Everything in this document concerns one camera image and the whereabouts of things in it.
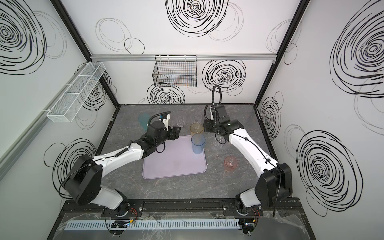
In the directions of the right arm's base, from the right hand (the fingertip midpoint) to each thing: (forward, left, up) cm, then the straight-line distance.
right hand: (205, 124), depth 82 cm
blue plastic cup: (-1, +4, -16) cm, 16 cm away
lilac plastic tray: (-10, +18, -21) cm, 29 cm away
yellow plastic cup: (+4, +5, -10) cm, 12 cm away
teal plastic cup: (+19, +44, -18) cm, 51 cm away
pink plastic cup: (-13, -15, -21) cm, 29 cm away
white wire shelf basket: (+1, +69, +13) cm, 70 cm away
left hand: (+1, +16, -4) cm, 16 cm away
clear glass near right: (+2, -10, -21) cm, 24 cm away
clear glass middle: (+19, +5, -16) cm, 25 cm away
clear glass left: (+18, +16, -19) cm, 31 cm away
